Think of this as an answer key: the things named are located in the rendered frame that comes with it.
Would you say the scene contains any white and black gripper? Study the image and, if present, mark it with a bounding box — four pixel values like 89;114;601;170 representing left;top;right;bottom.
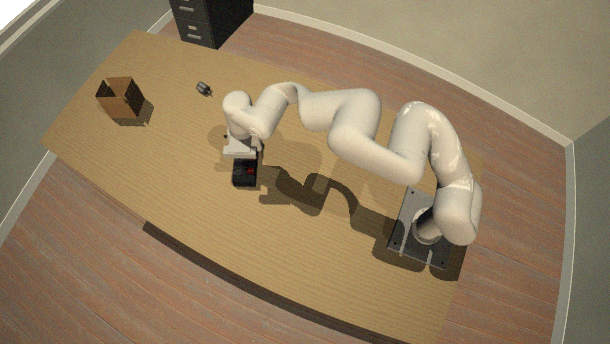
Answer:
227;127;264;161

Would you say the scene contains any black power strip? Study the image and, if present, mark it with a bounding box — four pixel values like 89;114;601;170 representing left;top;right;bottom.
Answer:
232;151;259;187

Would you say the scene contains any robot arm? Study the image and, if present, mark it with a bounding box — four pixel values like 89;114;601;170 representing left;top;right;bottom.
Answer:
222;81;483;246

